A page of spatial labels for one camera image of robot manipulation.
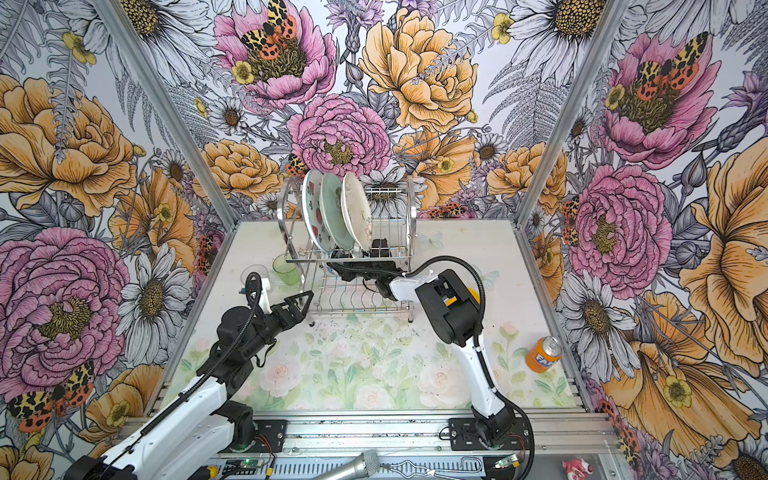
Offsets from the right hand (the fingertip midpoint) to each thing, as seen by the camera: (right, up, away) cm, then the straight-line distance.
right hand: (329, 269), depth 93 cm
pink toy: (+60, -42, -27) cm, 78 cm away
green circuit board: (-15, -44, -22) cm, 52 cm away
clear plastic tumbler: (-25, 0, +4) cm, 25 cm away
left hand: (-3, -9, -12) cm, 15 cm away
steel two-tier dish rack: (+20, +12, -10) cm, 25 cm away
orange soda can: (+58, -20, -16) cm, 64 cm away
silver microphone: (+14, -42, -26) cm, 51 cm away
